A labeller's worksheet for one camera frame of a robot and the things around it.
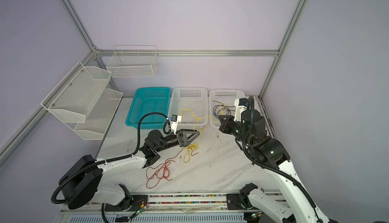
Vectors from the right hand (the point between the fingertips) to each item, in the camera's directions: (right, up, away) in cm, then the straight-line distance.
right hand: (217, 116), depth 62 cm
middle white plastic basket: (-14, +8, +57) cm, 59 cm away
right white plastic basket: (+12, +14, +53) cm, 56 cm away
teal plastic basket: (-47, +10, +57) cm, 74 cm away
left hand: (-8, -8, +7) cm, 14 cm away
